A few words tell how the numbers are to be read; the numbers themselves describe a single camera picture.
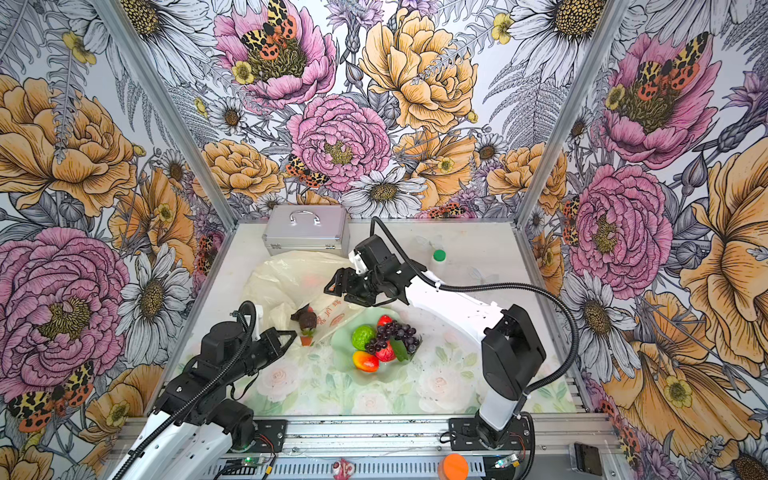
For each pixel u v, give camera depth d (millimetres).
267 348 650
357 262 750
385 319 867
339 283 706
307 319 897
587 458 701
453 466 610
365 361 831
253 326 576
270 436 736
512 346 447
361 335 850
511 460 715
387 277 624
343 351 853
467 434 740
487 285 491
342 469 663
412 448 733
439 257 1017
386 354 814
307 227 994
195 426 519
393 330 820
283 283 910
